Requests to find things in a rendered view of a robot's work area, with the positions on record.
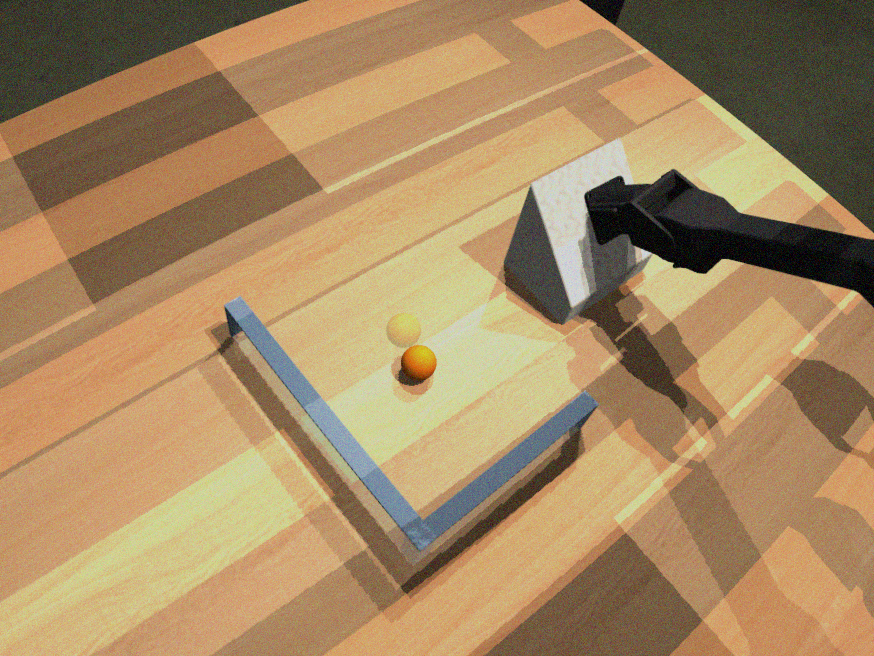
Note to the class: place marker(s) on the clear blue l-shaped low wall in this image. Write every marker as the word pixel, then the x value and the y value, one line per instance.
pixel 420 532

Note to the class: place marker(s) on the brown ball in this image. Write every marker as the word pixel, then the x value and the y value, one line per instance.
pixel 418 362

